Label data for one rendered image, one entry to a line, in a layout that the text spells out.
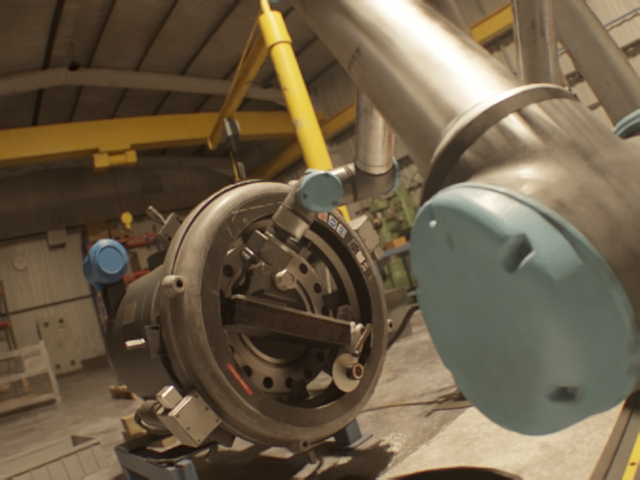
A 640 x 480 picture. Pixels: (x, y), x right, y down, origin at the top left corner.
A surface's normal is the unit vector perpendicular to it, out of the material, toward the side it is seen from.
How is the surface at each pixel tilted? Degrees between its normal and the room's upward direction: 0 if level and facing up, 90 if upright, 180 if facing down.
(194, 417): 90
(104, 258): 90
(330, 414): 90
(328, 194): 101
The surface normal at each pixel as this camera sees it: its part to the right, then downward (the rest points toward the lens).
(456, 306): -0.92, 0.34
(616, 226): -0.04, -0.55
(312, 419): 0.67, -0.28
